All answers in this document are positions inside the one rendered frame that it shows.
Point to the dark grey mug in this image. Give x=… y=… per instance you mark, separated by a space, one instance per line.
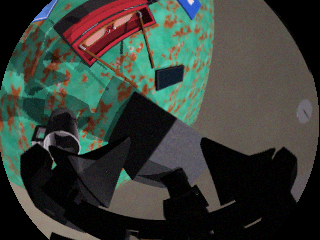
x=60 y=120

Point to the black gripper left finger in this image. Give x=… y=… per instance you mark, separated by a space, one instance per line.
x=97 y=170

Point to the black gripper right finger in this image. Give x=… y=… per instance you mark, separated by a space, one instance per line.
x=230 y=169

